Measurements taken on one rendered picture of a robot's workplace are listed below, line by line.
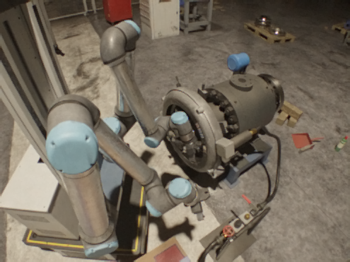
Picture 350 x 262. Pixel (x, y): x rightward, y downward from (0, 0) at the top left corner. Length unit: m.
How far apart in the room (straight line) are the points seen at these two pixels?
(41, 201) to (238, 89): 1.63
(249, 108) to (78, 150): 1.52
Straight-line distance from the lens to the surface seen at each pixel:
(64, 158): 0.51
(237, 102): 1.75
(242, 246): 2.00
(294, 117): 3.12
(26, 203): 1.39
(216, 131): 1.46
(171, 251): 1.43
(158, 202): 0.94
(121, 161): 0.80
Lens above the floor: 1.86
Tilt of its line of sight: 45 degrees down
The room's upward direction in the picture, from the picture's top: straight up
